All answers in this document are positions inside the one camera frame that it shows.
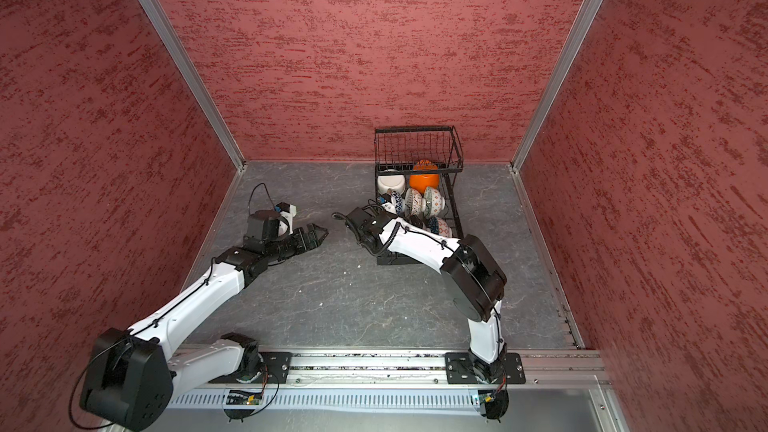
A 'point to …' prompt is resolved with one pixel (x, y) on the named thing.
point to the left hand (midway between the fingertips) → (317, 241)
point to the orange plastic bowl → (423, 181)
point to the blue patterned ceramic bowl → (433, 225)
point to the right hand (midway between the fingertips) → (405, 232)
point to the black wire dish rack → (419, 150)
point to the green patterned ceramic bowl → (434, 203)
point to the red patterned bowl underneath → (413, 201)
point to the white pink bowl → (394, 182)
